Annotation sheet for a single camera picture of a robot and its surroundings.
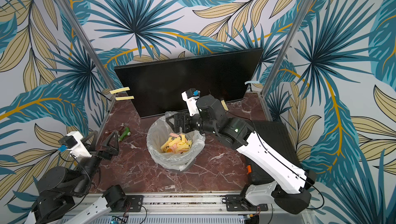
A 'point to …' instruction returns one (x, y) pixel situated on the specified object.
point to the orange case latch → (249, 169)
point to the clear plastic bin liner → (159, 133)
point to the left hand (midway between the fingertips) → (110, 134)
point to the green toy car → (126, 132)
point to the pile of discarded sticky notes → (177, 143)
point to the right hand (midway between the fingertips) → (174, 117)
